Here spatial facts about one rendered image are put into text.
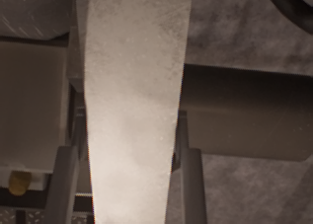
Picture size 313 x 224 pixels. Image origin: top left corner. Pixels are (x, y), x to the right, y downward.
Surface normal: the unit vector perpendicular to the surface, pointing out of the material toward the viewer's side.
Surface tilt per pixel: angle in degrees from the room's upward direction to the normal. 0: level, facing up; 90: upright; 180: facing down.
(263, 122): 27
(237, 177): 0
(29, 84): 22
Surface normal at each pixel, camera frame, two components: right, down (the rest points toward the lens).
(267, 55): 0.00, 0.59
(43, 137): 0.05, 0.25
